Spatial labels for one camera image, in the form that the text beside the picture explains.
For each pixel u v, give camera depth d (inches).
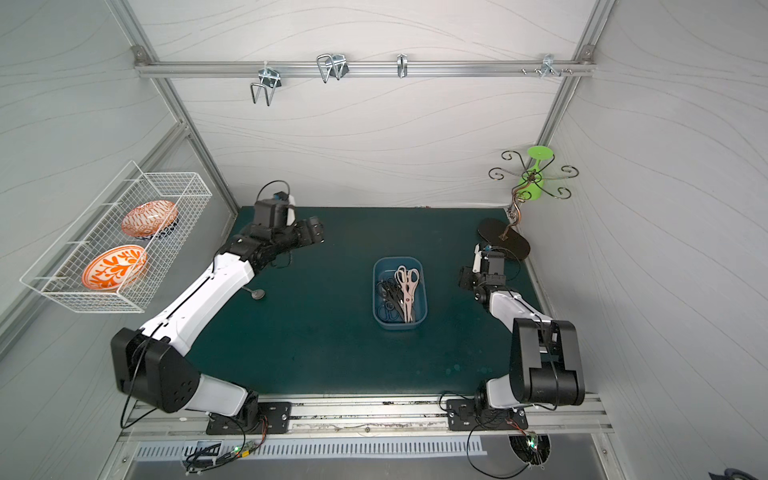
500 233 43.6
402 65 31.0
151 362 15.7
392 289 36.7
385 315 35.7
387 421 28.9
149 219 28.4
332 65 30.0
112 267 24.7
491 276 28.2
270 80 30.9
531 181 34.1
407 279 37.7
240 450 26.3
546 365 17.4
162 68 31.4
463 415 28.8
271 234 23.8
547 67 30.2
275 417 29.0
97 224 25.0
